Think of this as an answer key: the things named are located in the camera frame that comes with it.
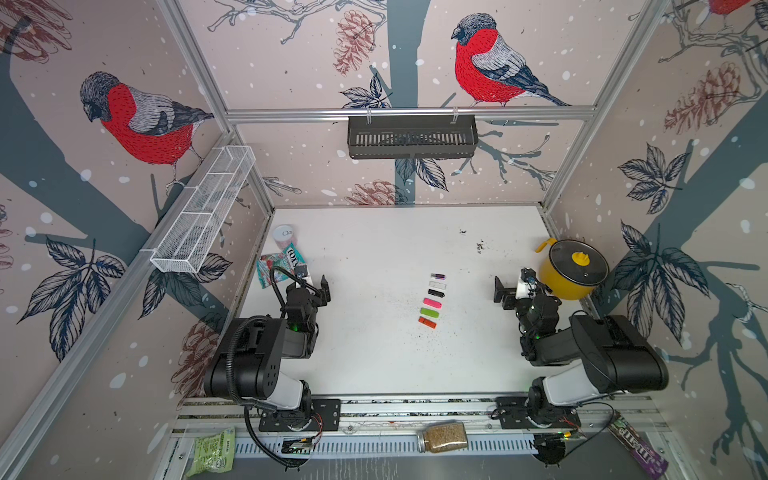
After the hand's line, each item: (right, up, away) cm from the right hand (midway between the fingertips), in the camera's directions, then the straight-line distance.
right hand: (515, 273), depth 90 cm
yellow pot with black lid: (+19, +1, +2) cm, 19 cm away
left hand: (-62, +1, +1) cm, 62 cm away
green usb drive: (-27, -12, +2) cm, 30 cm away
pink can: (-78, +11, +16) cm, 80 cm away
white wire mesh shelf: (-89, +12, -18) cm, 91 cm away
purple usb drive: (-21, -2, +10) cm, 24 cm away
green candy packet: (-74, +3, +10) cm, 75 cm away
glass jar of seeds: (-26, -34, -23) cm, 49 cm away
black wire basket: (-40, +48, +16) cm, 64 cm away
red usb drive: (-27, -15, 0) cm, 31 cm away
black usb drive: (-24, -7, +5) cm, 26 cm away
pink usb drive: (-25, -10, +4) cm, 27 cm away
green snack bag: (-80, -39, -22) cm, 92 cm away
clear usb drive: (-23, -5, +7) cm, 25 cm away
